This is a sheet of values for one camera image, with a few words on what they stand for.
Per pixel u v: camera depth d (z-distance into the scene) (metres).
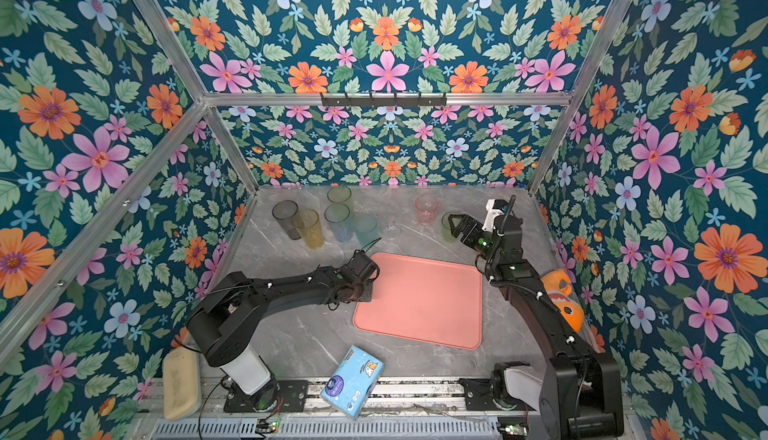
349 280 0.71
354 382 0.72
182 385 0.72
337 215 1.00
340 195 1.18
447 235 1.07
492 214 0.73
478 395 0.73
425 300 0.93
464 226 0.72
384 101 0.93
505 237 0.60
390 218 1.01
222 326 0.46
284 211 0.95
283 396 0.73
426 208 1.10
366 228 0.96
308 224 0.95
